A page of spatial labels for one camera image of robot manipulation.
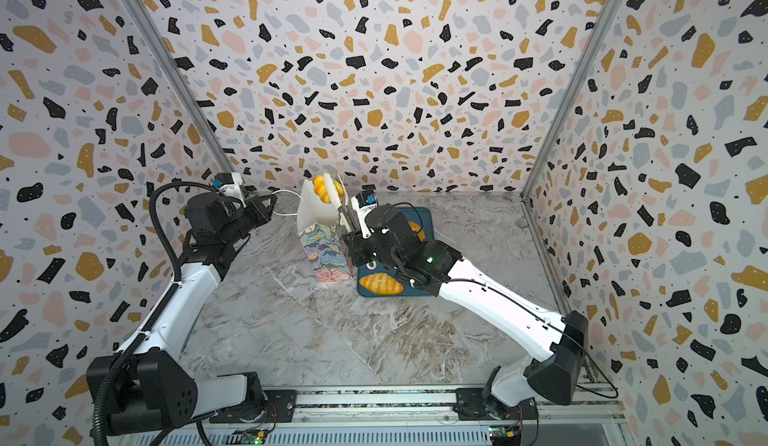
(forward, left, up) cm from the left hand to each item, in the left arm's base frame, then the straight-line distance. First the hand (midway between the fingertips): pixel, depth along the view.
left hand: (274, 191), depth 76 cm
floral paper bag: (-6, -11, -10) cm, 16 cm away
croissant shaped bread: (-11, -26, -29) cm, 41 cm away
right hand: (-15, -19, +2) cm, 24 cm away
